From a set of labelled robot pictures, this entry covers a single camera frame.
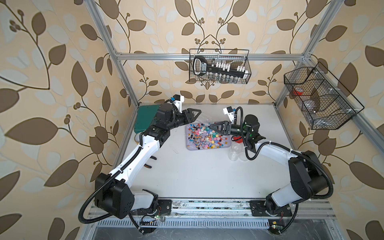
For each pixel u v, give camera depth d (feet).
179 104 2.22
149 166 2.91
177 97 2.22
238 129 2.28
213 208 2.47
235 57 2.98
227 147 3.16
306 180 1.45
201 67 2.84
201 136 3.25
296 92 2.71
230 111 2.41
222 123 2.29
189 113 2.14
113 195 1.30
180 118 2.14
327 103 2.37
